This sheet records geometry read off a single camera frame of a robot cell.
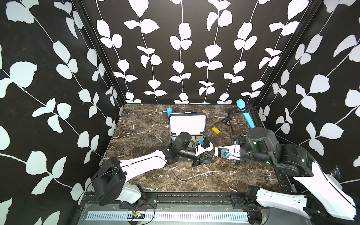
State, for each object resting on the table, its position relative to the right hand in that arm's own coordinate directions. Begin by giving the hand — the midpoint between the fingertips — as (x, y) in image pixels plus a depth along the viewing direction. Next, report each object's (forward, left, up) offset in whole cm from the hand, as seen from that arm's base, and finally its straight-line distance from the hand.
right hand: (220, 141), depth 58 cm
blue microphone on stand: (+32, -20, -9) cm, 39 cm away
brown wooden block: (+48, -1, -35) cm, 60 cm away
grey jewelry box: (+26, +9, -22) cm, 35 cm away
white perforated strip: (-24, +22, -35) cm, 48 cm away
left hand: (-2, +1, -13) cm, 13 cm away
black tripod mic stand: (+35, -16, -27) cm, 47 cm away
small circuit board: (-24, +40, -35) cm, 58 cm away
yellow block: (+30, -8, -35) cm, 47 cm away
